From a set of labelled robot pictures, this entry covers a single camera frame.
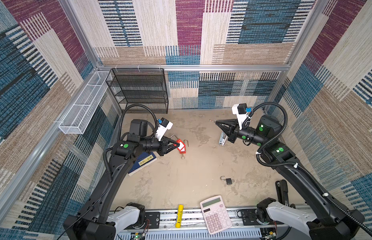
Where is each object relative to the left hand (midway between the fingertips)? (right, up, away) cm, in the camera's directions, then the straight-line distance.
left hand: (177, 142), depth 68 cm
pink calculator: (+19, -36, +6) cm, 41 cm away
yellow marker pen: (+1, -36, +5) cm, 36 cm away
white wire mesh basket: (-62, +10, +23) cm, 67 cm away
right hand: (+17, +8, -5) cm, 19 cm away
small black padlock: (+28, -24, +17) cm, 40 cm away
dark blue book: (-22, -14, +25) cm, 36 cm away
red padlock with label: (+2, -2, +1) cm, 3 cm away
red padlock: (+5, -4, +34) cm, 35 cm away
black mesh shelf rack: (-34, +35, +39) cm, 62 cm away
